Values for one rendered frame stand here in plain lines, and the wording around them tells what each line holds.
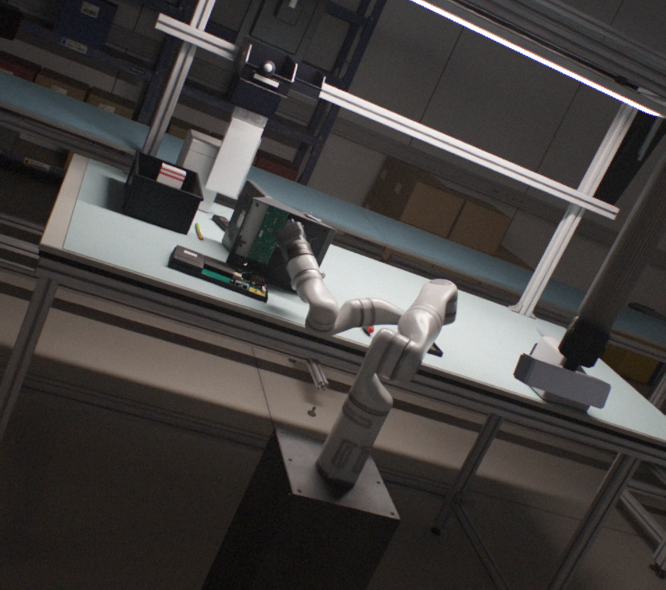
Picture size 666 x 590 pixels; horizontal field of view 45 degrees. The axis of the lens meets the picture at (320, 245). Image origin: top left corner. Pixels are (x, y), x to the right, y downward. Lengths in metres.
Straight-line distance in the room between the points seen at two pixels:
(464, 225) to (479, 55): 1.53
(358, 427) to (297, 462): 0.16
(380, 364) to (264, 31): 2.50
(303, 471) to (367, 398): 0.21
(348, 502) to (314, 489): 0.07
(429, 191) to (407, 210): 0.20
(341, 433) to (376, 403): 0.10
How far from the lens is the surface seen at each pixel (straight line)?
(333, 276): 2.51
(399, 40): 6.37
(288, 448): 1.74
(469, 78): 6.60
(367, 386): 1.62
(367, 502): 1.70
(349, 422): 1.65
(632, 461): 2.73
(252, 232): 2.15
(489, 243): 5.87
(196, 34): 2.59
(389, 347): 1.59
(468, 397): 2.25
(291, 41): 3.88
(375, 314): 1.91
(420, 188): 5.54
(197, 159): 2.56
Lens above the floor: 1.65
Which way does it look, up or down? 13 degrees down
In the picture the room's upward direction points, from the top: 24 degrees clockwise
